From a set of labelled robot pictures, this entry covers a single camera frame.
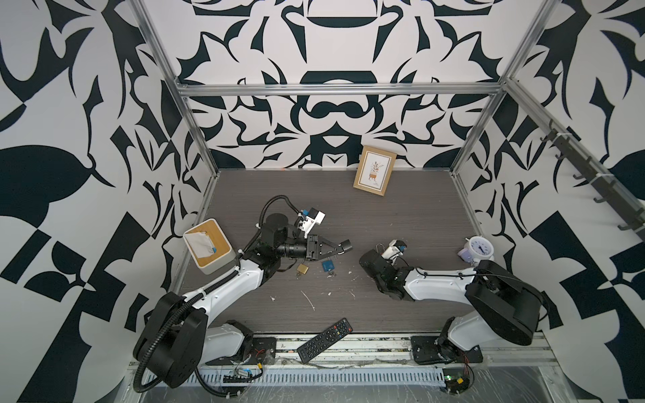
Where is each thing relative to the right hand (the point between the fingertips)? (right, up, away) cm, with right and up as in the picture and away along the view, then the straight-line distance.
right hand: (365, 253), depth 90 cm
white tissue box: (-55, +2, -1) cm, 55 cm away
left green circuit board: (-37, -30, -18) cm, 51 cm away
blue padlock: (-13, -4, 0) cm, 14 cm away
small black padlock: (-8, +6, -19) cm, 21 cm away
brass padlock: (-22, -5, 0) cm, 23 cm away
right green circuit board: (+22, -31, -19) cm, 43 cm away
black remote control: (-16, -23, -16) cm, 32 cm away
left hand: (-9, +6, -20) cm, 23 cm away
